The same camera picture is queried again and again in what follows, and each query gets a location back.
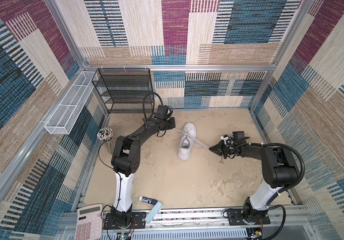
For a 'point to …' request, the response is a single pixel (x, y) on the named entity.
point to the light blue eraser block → (153, 212)
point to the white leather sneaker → (187, 140)
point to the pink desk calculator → (89, 225)
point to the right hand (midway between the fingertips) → (210, 149)
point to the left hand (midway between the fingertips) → (174, 121)
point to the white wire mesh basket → (61, 119)
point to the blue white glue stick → (147, 200)
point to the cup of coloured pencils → (106, 135)
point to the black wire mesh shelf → (125, 90)
